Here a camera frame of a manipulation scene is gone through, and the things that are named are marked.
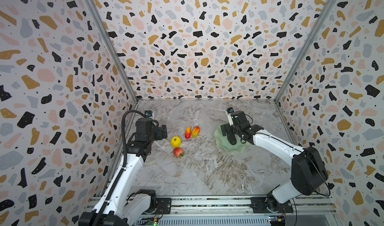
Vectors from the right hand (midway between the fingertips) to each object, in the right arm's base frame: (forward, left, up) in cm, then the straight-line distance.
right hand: (226, 123), depth 89 cm
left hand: (-8, +39, +9) cm, 41 cm away
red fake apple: (-15, +28, -10) cm, 33 cm away
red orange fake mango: (0, +24, -13) cm, 27 cm away
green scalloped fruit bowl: (-5, +1, -14) cm, 15 cm away
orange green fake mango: (+1, +19, -12) cm, 23 cm away
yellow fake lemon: (-8, +31, -10) cm, 33 cm away
